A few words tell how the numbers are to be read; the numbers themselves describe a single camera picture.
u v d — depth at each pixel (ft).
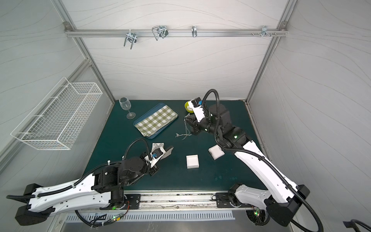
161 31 2.51
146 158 1.91
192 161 2.82
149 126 3.42
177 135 3.29
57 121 2.26
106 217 2.31
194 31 2.57
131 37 2.58
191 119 1.91
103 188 1.55
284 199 1.23
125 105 3.35
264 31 2.51
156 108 3.76
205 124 1.80
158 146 3.03
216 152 2.99
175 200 2.46
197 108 1.76
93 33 2.59
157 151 1.80
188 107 3.64
